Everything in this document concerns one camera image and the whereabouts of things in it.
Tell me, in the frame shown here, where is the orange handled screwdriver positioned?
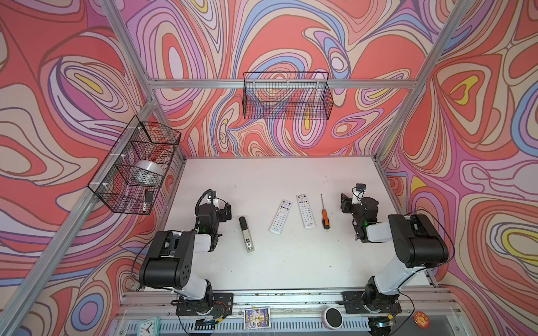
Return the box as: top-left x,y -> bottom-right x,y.
320,194 -> 330,230

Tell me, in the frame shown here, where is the white remote control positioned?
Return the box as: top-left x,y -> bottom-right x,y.
269,200 -> 292,235
296,194 -> 315,229

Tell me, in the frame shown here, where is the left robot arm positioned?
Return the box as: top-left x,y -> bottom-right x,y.
139,202 -> 233,318

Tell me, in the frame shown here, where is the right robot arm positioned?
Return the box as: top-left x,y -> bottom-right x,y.
340,194 -> 449,314

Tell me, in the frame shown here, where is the beige black stapler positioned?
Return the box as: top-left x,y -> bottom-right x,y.
239,216 -> 254,253

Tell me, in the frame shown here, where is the small black item in basket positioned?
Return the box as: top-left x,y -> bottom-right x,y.
144,189 -> 154,207

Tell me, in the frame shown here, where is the white tape roll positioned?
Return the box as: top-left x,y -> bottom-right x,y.
133,160 -> 165,181

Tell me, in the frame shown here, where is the round black white speaker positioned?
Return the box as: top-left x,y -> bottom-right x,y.
322,307 -> 343,330

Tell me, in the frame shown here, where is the colourful card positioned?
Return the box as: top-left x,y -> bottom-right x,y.
243,307 -> 271,330

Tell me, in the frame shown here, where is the red round badge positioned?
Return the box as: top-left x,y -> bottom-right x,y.
413,311 -> 431,329

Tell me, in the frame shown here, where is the small green clock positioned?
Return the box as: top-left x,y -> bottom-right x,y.
136,317 -> 161,336

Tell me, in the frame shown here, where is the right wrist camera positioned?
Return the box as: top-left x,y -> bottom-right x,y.
352,183 -> 367,204

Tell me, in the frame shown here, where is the black wire basket left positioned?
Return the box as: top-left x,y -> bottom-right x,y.
88,116 -> 182,215

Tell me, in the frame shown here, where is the black wire basket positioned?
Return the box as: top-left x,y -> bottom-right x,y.
88,116 -> 182,215
242,70 -> 334,120

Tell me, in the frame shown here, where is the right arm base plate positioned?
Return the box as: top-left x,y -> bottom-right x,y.
337,291 -> 402,315

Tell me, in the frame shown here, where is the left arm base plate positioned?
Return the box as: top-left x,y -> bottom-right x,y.
171,292 -> 234,318

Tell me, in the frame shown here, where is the black wire basket back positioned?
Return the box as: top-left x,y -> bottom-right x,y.
242,70 -> 334,120

